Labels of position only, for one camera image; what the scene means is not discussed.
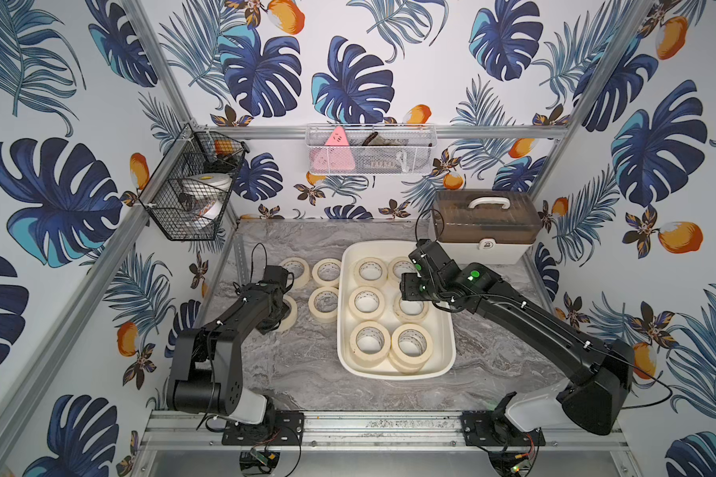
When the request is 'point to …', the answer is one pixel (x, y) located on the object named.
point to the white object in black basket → (203, 196)
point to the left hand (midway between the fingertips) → (271, 313)
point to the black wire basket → (196, 151)
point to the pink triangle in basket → (334, 155)
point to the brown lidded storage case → (485, 227)
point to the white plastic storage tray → (442, 325)
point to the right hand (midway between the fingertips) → (410, 283)
